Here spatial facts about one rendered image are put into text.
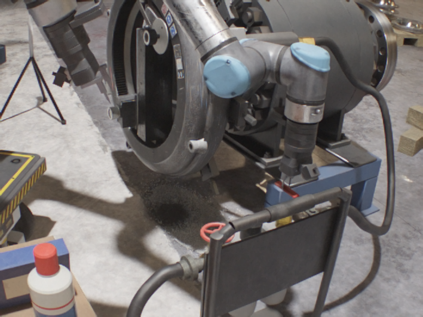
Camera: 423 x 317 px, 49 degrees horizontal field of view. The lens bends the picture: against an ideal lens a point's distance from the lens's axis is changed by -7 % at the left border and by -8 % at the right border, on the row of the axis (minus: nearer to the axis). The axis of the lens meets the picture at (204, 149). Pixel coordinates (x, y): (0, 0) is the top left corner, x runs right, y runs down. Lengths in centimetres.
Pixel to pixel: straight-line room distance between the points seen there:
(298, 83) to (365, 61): 90
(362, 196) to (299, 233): 101
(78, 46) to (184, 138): 63
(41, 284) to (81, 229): 125
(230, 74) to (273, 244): 38
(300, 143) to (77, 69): 52
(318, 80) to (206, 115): 46
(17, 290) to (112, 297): 76
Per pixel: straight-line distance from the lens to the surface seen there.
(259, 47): 111
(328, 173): 189
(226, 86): 101
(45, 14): 94
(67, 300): 70
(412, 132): 289
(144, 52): 162
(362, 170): 202
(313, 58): 108
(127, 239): 186
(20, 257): 85
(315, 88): 110
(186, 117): 146
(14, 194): 156
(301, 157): 118
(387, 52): 219
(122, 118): 173
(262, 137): 191
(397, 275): 187
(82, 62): 98
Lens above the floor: 110
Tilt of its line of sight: 26 degrees down
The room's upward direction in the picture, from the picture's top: 3 degrees clockwise
